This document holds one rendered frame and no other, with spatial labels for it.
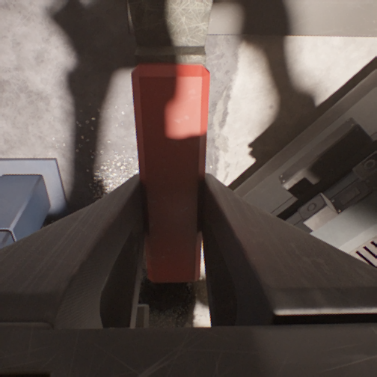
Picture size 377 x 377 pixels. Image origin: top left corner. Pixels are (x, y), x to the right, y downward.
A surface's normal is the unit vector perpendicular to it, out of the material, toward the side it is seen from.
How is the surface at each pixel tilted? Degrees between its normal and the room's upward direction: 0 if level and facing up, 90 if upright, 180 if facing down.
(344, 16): 0
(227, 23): 0
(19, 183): 90
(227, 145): 0
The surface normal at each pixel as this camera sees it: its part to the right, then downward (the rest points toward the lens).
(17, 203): 0.01, -0.81
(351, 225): -0.51, 0.04
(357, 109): -0.75, -0.53
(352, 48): 0.03, 0.58
